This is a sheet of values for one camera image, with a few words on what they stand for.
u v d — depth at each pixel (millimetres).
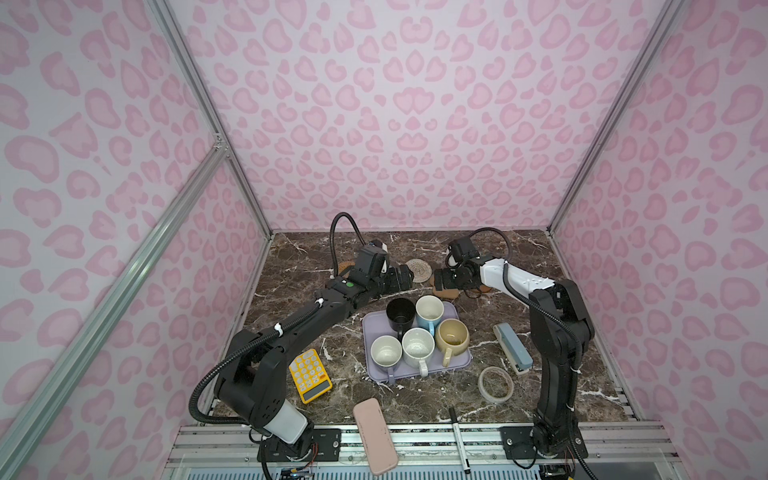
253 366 478
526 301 521
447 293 1023
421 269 1072
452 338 903
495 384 830
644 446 734
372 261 644
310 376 836
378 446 707
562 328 534
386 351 865
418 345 879
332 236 1179
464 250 797
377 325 932
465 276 755
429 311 926
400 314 903
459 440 734
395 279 750
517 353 819
